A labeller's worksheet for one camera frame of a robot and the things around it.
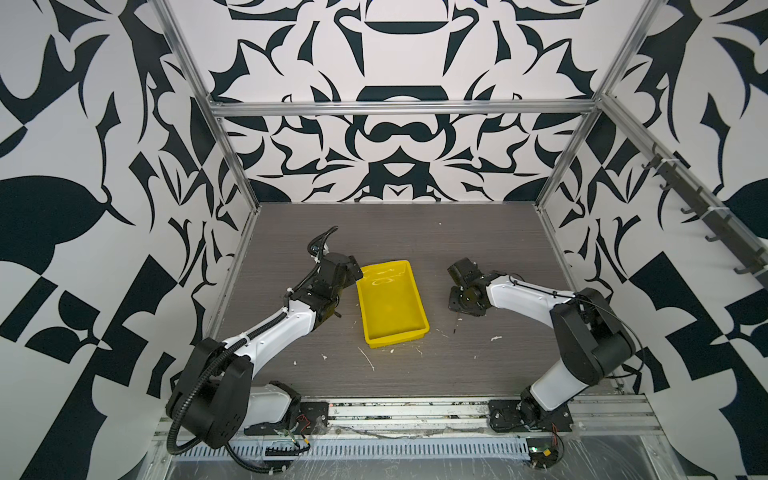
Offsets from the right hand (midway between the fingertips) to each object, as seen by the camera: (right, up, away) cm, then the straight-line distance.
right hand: (458, 302), depth 93 cm
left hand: (-34, +14, -6) cm, 37 cm away
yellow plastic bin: (-20, -1, 0) cm, 20 cm away
